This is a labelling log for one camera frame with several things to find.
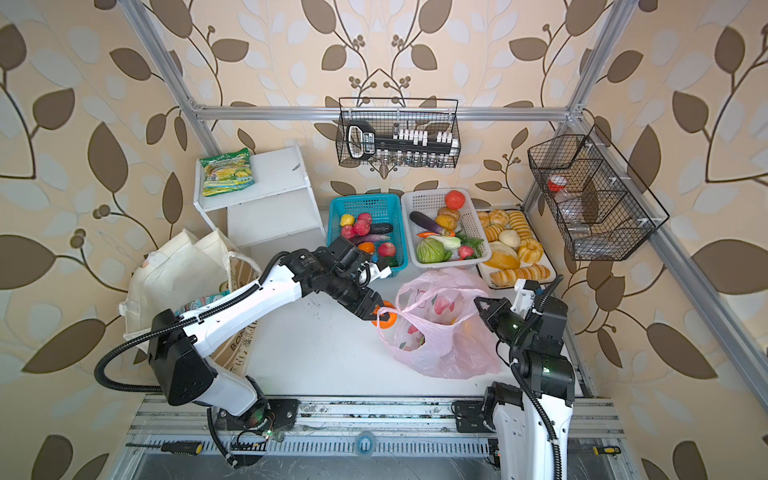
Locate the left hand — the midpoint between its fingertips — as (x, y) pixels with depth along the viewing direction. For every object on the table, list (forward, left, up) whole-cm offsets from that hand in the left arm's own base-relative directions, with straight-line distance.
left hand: (385, 312), depth 71 cm
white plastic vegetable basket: (+54, -13, -14) cm, 57 cm away
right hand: (+2, -22, +2) cm, 22 cm away
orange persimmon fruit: (-1, -2, 0) cm, 2 cm away
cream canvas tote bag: (+10, +54, 0) cm, 55 cm away
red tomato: (+51, -23, -10) cm, 57 cm away
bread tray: (+31, -44, -16) cm, 56 cm away
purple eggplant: (+45, -12, -17) cm, 50 cm away
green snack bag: (+32, +45, +15) cm, 57 cm away
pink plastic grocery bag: (-4, -12, +1) cm, 13 cm away
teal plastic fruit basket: (+51, +4, -16) cm, 53 cm away
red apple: (+30, +1, -15) cm, 34 cm away
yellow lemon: (+44, +17, -16) cm, 50 cm away
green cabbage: (+27, -14, -11) cm, 33 cm away
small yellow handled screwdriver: (-24, -54, -19) cm, 62 cm away
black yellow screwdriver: (-27, +45, -17) cm, 55 cm away
